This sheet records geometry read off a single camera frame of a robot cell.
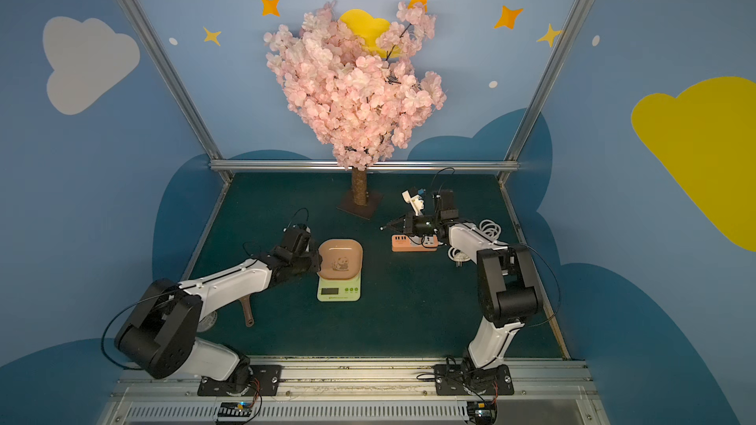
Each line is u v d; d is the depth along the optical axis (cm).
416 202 86
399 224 88
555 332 88
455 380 74
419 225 82
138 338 44
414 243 85
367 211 111
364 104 69
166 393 132
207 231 109
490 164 115
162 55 85
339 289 89
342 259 93
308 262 83
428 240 98
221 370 60
